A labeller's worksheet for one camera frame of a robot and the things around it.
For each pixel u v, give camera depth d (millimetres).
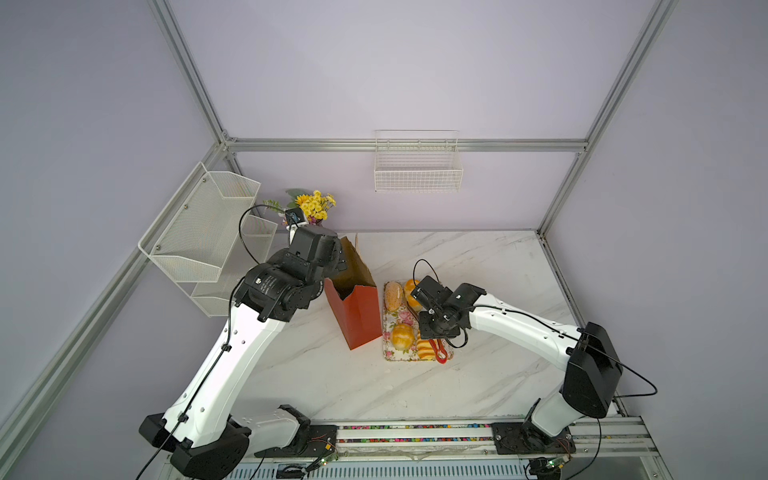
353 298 720
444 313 579
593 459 705
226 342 385
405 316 956
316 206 904
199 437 354
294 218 527
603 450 720
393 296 956
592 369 431
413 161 951
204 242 768
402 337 878
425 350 841
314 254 458
